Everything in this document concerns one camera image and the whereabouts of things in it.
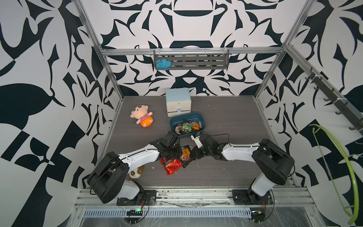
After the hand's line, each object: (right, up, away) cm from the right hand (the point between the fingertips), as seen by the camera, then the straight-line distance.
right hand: (190, 149), depth 90 cm
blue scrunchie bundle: (-18, +54, +1) cm, 57 cm away
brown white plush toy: (-31, -11, -11) cm, 34 cm away
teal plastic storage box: (+3, +19, +14) cm, 24 cm away
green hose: (+56, -13, -36) cm, 68 cm away
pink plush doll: (-35, +23, +11) cm, 43 cm away
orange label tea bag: (+5, +13, +9) cm, 17 cm away
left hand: (-6, 0, -3) cm, 7 cm away
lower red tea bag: (-11, -8, -7) cm, 15 cm away
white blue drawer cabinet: (-7, +30, +9) cm, 32 cm away
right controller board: (+32, -29, -19) cm, 47 cm away
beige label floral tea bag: (-9, +11, +9) cm, 16 cm away
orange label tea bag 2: (-3, -2, -3) cm, 5 cm away
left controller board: (-27, -28, -17) cm, 42 cm away
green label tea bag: (-2, +13, +7) cm, 15 cm away
